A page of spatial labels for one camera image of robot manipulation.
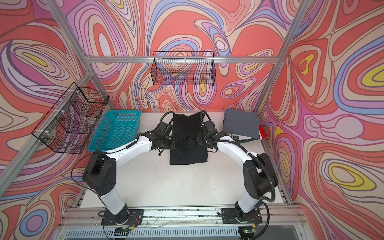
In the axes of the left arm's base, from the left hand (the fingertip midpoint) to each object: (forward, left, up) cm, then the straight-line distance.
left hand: (177, 143), depth 90 cm
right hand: (0, -14, 0) cm, 14 cm away
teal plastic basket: (+21, +47, -10) cm, 52 cm away
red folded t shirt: (+16, -60, -9) cm, 63 cm away
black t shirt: (-3, -6, -3) cm, 8 cm away
